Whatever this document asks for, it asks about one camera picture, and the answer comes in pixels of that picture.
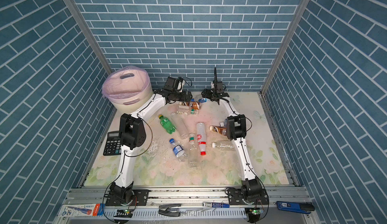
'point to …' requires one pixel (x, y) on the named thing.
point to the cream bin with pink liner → (128, 88)
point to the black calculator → (113, 145)
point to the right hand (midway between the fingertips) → (205, 92)
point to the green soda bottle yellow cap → (167, 124)
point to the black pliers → (171, 210)
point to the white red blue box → (95, 210)
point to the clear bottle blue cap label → (179, 150)
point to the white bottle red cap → (201, 137)
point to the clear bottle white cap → (226, 145)
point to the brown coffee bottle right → (220, 129)
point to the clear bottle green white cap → (193, 157)
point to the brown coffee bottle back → (192, 104)
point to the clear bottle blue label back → (204, 100)
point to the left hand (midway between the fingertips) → (186, 95)
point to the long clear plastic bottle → (181, 125)
